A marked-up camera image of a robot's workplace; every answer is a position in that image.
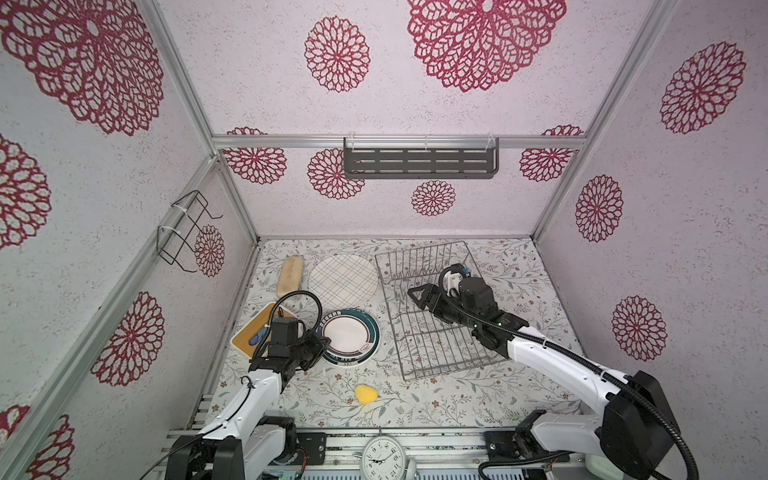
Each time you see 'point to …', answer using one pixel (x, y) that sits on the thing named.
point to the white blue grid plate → (342, 282)
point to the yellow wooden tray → (249, 338)
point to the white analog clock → (383, 458)
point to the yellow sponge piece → (366, 394)
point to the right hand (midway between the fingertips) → (416, 292)
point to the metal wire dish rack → (426, 345)
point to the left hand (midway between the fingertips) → (331, 344)
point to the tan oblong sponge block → (291, 275)
